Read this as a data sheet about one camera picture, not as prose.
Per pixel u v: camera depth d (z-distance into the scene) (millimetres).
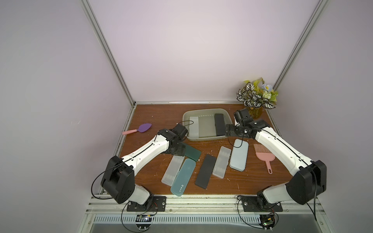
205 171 852
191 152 901
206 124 1090
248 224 679
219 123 1081
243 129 575
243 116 626
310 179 426
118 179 420
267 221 697
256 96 875
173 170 863
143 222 725
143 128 1046
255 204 723
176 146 744
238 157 879
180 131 673
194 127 1032
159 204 733
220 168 839
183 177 816
